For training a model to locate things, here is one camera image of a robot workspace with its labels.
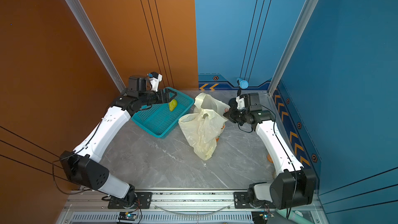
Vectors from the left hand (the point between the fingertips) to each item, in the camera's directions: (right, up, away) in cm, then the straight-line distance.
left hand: (173, 92), depth 77 cm
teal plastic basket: (-15, -17, +26) cm, 34 cm away
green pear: (-7, -6, +30) cm, 31 cm away
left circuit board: (-23, -59, -4) cm, 63 cm away
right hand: (+26, -11, +2) cm, 28 cm away
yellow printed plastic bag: (+15, -17, -1) cm, 23 cm away
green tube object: (+55, -55, -9) cm, 79 cm away
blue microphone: (+38, +6, +12) cm, 40 cm away
